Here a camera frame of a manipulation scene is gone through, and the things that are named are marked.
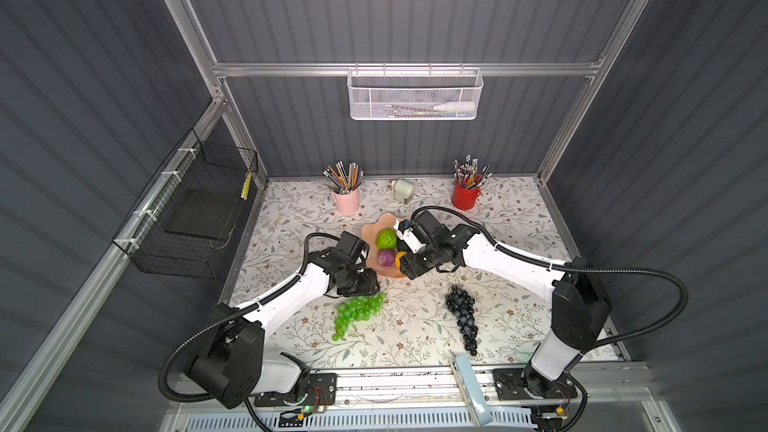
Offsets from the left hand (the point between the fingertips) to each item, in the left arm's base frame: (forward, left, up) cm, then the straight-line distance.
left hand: (373, 288), depth 84 cm
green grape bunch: (-4, +5, -4) cm, 8 cm away
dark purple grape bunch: (-6, -24, -1) cm, 25 cm away
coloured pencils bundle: (+39, +11, +5) cm, 41 cm away
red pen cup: (+32, -33, +1) cm, 46 cm away
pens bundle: (+33, -32, +11) cm, 48 cm away
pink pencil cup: (+34, +8, -2) cm, 35 cm away
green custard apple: (+16, -4, +1) cm, 16 cm away
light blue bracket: (-29, -24, -2) cm, 37 cm away
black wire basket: (+8, +43, +24) cm, 50 cm away
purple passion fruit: (+10, -4, 0) cm, 11 cm away
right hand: (+4, -11, +4) cm, 12 cm away
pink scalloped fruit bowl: (+21, +1, -2) cm, 21 cm away
